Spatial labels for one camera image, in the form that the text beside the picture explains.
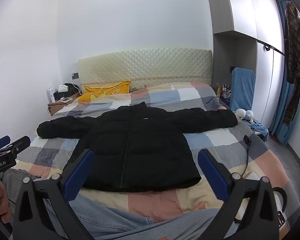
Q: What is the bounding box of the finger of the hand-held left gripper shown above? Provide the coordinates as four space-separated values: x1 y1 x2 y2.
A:
0 136 31 159
0 135 11 152

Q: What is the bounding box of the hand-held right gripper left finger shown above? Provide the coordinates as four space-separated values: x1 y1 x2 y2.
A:
13 149 95 240

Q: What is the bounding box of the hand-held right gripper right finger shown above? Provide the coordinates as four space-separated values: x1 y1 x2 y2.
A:
197 149 284 240

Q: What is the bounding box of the black puffer jacket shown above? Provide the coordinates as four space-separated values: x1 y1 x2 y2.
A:
37 102 238 193

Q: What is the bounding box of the checkered bed blanket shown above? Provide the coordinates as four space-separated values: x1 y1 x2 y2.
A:
15 82 300 228

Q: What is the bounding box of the wooden nightstand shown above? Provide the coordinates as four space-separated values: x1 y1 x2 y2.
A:
47 92 82 116

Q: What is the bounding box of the crumpled blue cloth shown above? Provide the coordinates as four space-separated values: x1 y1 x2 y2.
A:
242 119 269 142

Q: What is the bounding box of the white plush toy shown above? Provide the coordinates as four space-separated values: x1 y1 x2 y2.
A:
234 109 254 123

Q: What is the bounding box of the black bag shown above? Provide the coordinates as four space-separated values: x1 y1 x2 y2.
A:
53 83 77 100

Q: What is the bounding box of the black electronic device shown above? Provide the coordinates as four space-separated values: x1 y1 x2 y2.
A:
234 187 288 229

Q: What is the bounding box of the yellow pillow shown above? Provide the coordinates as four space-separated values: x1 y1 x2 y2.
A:
78 80 132 103

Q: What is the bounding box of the blue curtain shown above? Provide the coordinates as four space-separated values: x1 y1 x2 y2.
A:
269 0 300 144

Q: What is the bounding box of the row of cosmetic bottles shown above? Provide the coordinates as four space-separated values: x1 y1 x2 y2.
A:
215 82 232 97

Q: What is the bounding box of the blue quilted chair cover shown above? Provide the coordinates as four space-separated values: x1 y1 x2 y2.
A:
231 67 256 113

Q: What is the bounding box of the cream quilted headboard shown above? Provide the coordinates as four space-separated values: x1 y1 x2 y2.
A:
78 49 213 94

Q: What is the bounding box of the brown patterned hanging garment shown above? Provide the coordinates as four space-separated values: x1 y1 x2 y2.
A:
281 1 300 127

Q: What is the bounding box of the white built-in wardrobe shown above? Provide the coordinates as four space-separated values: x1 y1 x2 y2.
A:
204 0 285 128

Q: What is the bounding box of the black cable with clip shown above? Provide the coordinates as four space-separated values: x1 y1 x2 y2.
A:
236 135 252 180

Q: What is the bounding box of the black hanging rail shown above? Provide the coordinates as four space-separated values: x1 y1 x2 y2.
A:
257 39 285 55

